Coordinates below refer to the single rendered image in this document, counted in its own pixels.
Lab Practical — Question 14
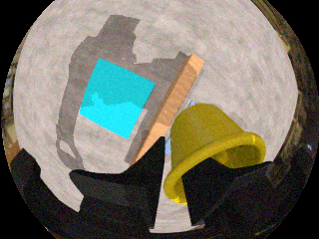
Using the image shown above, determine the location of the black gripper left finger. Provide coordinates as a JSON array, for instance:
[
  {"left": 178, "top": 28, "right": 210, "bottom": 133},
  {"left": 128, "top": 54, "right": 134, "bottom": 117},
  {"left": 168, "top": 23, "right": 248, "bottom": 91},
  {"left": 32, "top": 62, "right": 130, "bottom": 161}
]
[{"left": 69, "top": 136, "right": 166, "bottom": 228}]

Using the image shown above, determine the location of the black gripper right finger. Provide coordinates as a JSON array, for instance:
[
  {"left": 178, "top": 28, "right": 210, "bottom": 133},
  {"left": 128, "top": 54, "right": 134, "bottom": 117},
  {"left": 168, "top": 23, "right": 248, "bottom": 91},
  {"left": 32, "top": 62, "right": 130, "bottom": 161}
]
[{"left": 182, "top": 156, "right": 274, "bottom": 226}]

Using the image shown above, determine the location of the orange flat bar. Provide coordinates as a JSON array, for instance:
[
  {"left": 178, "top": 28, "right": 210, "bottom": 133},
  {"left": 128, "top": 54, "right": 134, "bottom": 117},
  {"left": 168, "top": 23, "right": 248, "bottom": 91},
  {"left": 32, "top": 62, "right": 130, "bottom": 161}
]
[{"left": 129, "top": 53, "right": 204, "bottom": 167}]

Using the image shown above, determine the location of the yellow cup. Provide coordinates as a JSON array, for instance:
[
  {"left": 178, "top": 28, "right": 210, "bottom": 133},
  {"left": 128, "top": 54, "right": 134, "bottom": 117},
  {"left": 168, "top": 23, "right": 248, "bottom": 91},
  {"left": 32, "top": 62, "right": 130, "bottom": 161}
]
[{"left": 163, "top": 103, "right": 266, "bottom": 204}]

